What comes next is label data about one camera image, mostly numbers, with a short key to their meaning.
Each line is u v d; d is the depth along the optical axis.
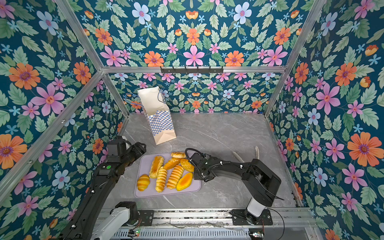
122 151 0.60
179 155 0.88
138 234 0.70
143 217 0.74
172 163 0.86
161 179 0.81
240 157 0.90
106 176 0.50
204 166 0.67
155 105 1.09
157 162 0.88
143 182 0.82
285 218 0.77
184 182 0.81
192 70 0.93
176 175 0.84
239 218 0.72
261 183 0.43
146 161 0.88
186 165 0.86
